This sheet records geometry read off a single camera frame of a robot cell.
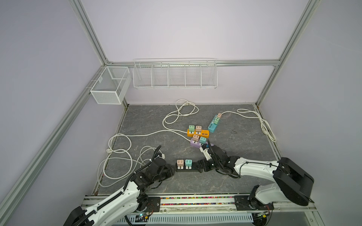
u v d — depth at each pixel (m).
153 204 0.74
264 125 1.12
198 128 0.96
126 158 0.89
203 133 0.99
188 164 0.83
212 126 1.04
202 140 0.90
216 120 1.02
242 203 0.74
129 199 0.53
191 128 0.97
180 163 0.81
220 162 0.66
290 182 0.43
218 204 0.75
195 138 0.93
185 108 1.20
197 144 0.94
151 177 0.62
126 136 0.99
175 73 0.98
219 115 1.05
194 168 0.82
